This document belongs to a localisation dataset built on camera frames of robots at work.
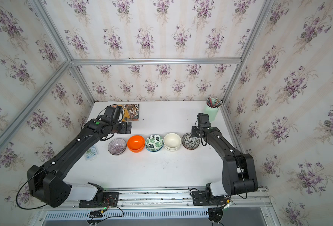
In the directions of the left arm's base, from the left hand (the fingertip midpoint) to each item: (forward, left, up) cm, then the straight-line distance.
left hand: (126, 127), depth 81 cm
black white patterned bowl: (-2, -40, -16) cm, 43 cm away
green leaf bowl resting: (-5, -16, -16) cm, 23 cm away
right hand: (+4, -45, -9) cm, 46 cm away
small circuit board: (-40, +13, -21) cm, 47 cm away
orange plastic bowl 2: (-8, -5, -13) cm, 16 cm away
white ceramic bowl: (-1, -27, -15) cm, 31 cm away
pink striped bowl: (-4, +9, -16) cm, 19 cm away
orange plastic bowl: (-3, -4, -14) cm, 15 cm away
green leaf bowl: (-2, -16, -16) cm, 23 cm away
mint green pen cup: (+19, -56, -2) cm, 59 cm away
